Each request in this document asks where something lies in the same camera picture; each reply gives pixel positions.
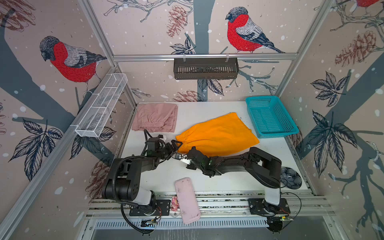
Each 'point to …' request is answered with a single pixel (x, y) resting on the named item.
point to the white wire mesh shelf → (101, 102)
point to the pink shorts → (160, 117)
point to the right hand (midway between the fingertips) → (185, 155)
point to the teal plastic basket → (270, 117)
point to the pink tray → (189, 209)
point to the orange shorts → (223, 133)
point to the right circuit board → (283, 217)
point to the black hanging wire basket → (206, 68)
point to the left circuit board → (148, 223)
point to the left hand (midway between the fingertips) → (178, 146)
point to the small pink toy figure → (175, 204)
